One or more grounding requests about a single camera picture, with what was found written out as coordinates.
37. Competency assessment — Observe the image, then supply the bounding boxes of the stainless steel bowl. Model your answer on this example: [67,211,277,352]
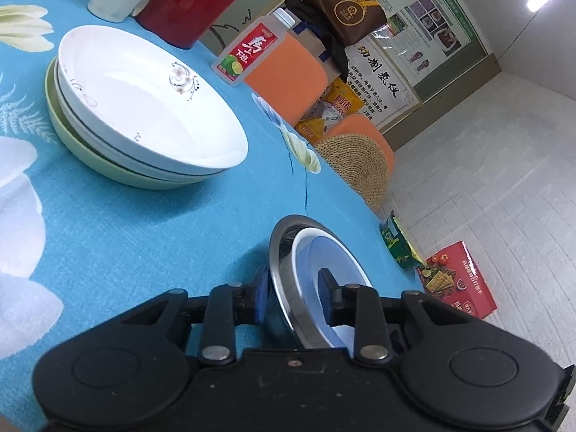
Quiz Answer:
[265,215,371,351]

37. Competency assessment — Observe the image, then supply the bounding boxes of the white ceramic bowl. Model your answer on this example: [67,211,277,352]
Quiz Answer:
[290,227,373,349]

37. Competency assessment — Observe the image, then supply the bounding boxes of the red snack box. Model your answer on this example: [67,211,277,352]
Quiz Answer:
[417,241,497,319]

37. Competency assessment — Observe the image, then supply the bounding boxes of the woven straw cushion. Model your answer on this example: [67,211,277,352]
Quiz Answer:
[315,134,390,212]

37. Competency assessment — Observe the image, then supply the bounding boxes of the blue floral tablecloth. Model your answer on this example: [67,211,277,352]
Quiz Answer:
[0,0,424,419]

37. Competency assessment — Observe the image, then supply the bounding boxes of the right orange chair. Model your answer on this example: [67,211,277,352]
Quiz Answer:
[316,113,395,175]

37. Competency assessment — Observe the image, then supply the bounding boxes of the orange chair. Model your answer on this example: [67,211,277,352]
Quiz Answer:
[316,113,395,175]
[244,33,329,126]

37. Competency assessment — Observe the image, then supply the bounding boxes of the yellow snack bag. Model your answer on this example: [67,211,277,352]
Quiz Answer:
[295,78,364,143]

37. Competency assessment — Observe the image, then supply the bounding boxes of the white poster with calligraphy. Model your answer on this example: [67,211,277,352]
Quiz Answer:
[346,23,423,132]

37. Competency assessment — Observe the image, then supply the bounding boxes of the white floral ceramic plate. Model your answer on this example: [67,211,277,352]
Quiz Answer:
[57,24,250,171]

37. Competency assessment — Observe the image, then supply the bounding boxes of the left orange chair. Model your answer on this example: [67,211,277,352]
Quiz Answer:
[244,33,329,126]

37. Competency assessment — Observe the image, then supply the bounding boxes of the plastic juice bottle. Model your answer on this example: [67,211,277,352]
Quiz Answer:
[212,8,296,86]

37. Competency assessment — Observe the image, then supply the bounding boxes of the black cloth on box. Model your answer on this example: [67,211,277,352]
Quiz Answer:
[284,0,350,83]

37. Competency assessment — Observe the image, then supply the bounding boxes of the green plate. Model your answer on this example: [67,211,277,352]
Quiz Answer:
[44,58,209,190]

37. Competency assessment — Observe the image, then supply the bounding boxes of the green framed info poster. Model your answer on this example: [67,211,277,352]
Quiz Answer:
[338,0,502,145]

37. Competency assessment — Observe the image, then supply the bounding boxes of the cardboard box with blue tape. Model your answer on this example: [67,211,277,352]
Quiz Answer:
[290,22,341,84]

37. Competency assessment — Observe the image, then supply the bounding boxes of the brown bag with medal logo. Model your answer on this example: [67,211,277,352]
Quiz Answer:
[303,0,388,47]

